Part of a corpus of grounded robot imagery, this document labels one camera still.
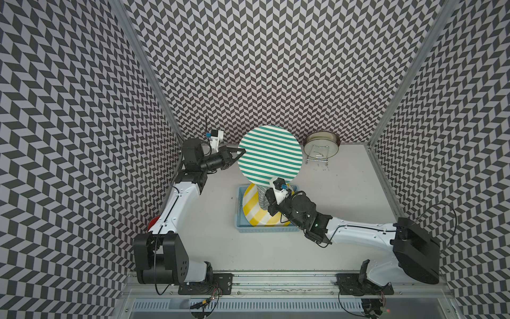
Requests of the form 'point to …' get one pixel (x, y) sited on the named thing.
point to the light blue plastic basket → (242, 224)
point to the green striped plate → (271, 152)
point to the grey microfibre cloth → (262, 198)
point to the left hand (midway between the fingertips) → (245, 153)
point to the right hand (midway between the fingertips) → (264, 189)
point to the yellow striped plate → (254, 211)
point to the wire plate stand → (319, 153)
